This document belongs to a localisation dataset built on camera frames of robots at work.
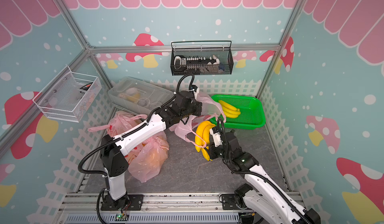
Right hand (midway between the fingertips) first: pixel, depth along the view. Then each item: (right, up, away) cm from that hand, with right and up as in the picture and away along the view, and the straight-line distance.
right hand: (206, 145), depth 77 cm
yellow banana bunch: (-2, +5, 0) cm, 5 cm away
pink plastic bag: (-31, -9, 0) cm, 33 cm away
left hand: (-2, +21, +3) cm, 21 cm away
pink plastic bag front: (-48, +11, +8) cm, 50 cm away
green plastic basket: (+36, +15, +33) cm, 51 cm away
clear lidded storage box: (-43, +28, +20) cm, 55 cm away
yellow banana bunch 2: (+18, +18, +25) cm, 36 cm away
